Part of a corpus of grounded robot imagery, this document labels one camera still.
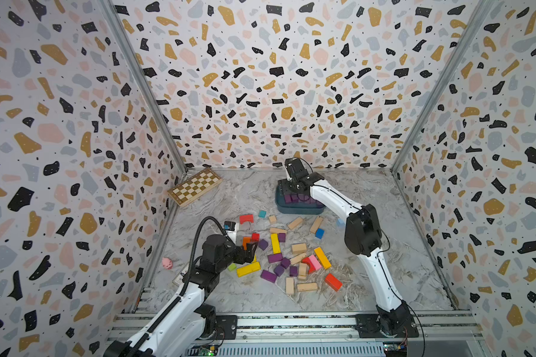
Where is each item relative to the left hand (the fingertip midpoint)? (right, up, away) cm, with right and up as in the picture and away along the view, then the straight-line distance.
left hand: (249, 241), depth 83 cm
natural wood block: (+22, -16, -2) cm, 27 cm away
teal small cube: (+3, +8, +20) cm, 22 cm away
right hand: (+14, +22, +18) cm, 31 cm away
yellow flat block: (-2, -12, +2) cm, 12 cm away
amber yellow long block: (+29, -8, +6) cm, 30 cm away
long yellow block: (+10, -3, +10) cm, 15 cm away
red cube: (+1, -1, +12) cm, 12 cm away
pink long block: (+26, -11, +4) cm, 29 cm away
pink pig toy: (-32, -9, +2) cm, 34 cm away
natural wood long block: (+28, +4, +17) cm, 33 cm away
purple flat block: (+7, -14, +2) cm, 16 cm away
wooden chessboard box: (-30, +22, +29) cm, 47 cm away
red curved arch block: (+24, -11, +4) cm, 27 cm away
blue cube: (+29, 0, +14) cm, 32 cm away
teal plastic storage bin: (+19, +10, +23) cm, 31 cm away
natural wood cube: (+8, +6, +17) cm, 20 cm away
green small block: (-7, -11, +3) cm, 13 cm away
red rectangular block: (+32, -15, 0) cm, 35 cm away
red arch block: (-3, +7, +19) cm, 21 cm away
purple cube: (+4, -3, +9) cm, 11 cm away
